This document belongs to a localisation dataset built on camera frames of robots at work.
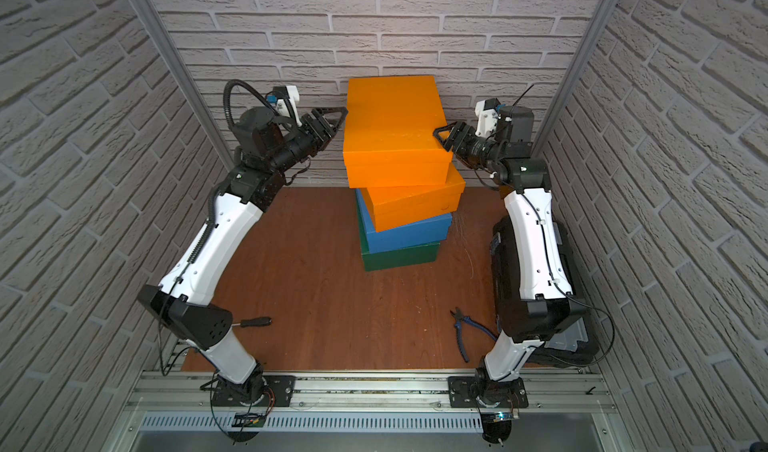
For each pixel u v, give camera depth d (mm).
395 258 1008
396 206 699
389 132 670
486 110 616
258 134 474
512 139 507
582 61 814
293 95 575
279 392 733
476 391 680
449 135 665
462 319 852
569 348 656
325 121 567
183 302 421
